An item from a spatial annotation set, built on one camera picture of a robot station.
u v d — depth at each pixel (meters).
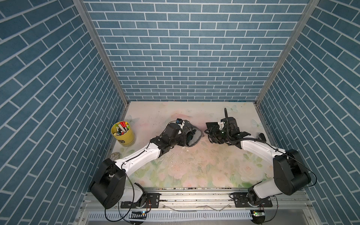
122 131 0.87
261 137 0.94
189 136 0.92
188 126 0.94
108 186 0.41
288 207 0.75
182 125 0.77
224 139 0.75
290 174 0.44
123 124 0.88
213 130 0.79
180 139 0.75
